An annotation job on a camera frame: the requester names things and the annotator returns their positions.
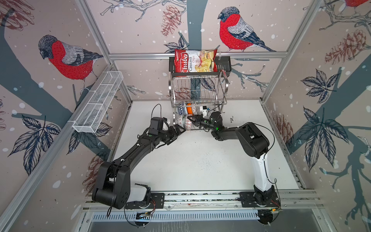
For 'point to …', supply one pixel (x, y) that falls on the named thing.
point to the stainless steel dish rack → (196, 95)
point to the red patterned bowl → (181, 110)
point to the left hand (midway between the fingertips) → (181, 133)
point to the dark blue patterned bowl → (188, 124)
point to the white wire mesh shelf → (90, 117)
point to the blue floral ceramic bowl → (184, 110)
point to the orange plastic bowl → (189, 108)
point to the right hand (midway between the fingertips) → (186, 121)
